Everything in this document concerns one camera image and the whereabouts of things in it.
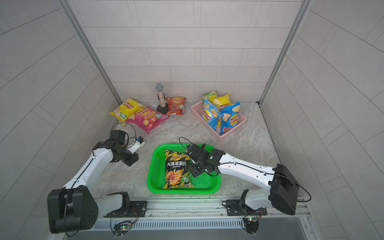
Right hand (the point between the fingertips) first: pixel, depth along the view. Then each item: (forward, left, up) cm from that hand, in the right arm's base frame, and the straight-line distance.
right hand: (193, 170), depth 76 cm
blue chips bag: (+28, -24, +6) cm, 37 cm away
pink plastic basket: (+46, -4, -2) cm, 46 cm away
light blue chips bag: (+31, -12, +6) cm, 34 cm away
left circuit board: (-21, +33, -5) cm, 39 cm away
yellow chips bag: (+42, -21, +7) cm, 47 cm away
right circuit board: (-23, -26, -11) cm, 37 cm away
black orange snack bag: (+2, +8, +1) cm, 9 cm away
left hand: (+11, +31, -1) cm, 33 cm away
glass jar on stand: (+48, +21, -1) cm, 53 cm away
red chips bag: (+46, +11, +3) cm, 47 cm away
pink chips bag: (+34, +29, +5) cm, 44 cm away
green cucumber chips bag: (+51, -12, +7) cm, 53 cm away
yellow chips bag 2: (+45, +46, +2) cm, 65 cm away
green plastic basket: (-5, -6, -8) cm, 11 cm away
